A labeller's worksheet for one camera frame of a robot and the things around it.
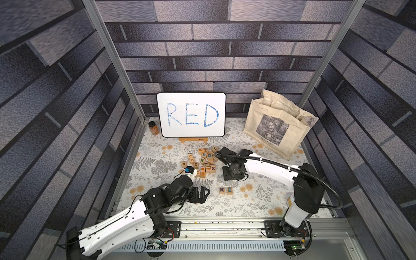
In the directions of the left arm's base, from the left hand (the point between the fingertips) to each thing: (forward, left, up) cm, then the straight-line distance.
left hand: (204, 191), depth 72 cm
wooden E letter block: (+4, -14, -11) cm, 18 cm away
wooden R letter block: (+5, -9, -11) cm, 15 cm away
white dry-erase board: (+45, +9, +6) cm, 46 cm away
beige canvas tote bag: (+38, -40, +6) cm, 56 cm away
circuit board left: (-19, +22, -14) cm, 32 cm away
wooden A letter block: (+16, +2, -10) cm, 19 cm away
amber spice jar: (+43, +35, -6) cm, 56 cm away
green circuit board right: (-20, -40, -13) cm, 47 cm away
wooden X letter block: (+16, -4, -10) cm, 20 cm away
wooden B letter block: (+13, +1, -11) cm, 18 cm away
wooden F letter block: (+20, -4, -10) cm, 23 cm away
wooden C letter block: (+19, +5, -10) cm, 22 cm away
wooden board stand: (+37, +8, -9) cm, 39 cm away
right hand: (+11, -12, -7) cm, 18 cm away
